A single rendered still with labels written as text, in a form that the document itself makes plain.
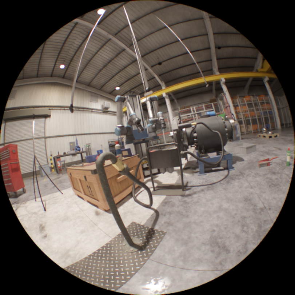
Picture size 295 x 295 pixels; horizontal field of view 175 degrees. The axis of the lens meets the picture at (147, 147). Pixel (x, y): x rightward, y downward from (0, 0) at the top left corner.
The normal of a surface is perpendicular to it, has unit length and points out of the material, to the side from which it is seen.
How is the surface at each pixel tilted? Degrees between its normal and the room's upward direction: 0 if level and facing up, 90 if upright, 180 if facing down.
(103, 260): 0
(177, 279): 0
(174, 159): 90
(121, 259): 0
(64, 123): 90
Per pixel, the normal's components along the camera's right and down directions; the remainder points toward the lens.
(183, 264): -0.18, -0.98
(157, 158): -0.43, 0.11
